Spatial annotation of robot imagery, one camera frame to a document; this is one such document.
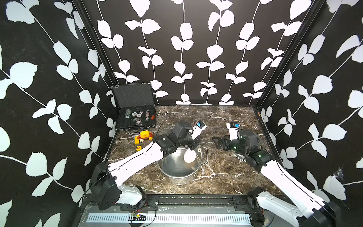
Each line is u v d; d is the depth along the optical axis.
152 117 1.11
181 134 0.55
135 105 1.14
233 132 0.67
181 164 0.92
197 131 0.64
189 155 0.88
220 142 0.68
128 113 1.10
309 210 0.40
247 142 0.57
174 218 0.70
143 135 0.94
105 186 0.39
